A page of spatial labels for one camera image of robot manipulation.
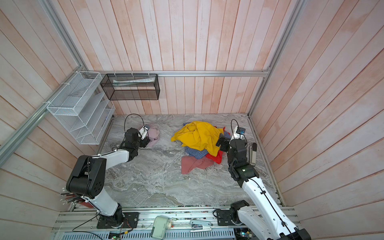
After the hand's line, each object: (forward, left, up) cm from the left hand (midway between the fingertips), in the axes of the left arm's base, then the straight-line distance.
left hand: (139, 133), depth 96 cm
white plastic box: (-52, -19, -5) cm, 56 cm away
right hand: (-12, -53, +14) cm, 57 cm away
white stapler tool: (-50, -38, -8) cm, 64 cm away
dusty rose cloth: (-16, -33, -11) cm, 38 cm away
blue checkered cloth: (-13, -39, -3) cm, 41 cm away
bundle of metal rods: (-40, +24, +2) cm, 46 cm away
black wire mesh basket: (+31, +9, +15) cm, 35 cm away
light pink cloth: (+3, -8, -5) cm, 10 cm away
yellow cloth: (-5, -38, +5) cm, 39 cm away
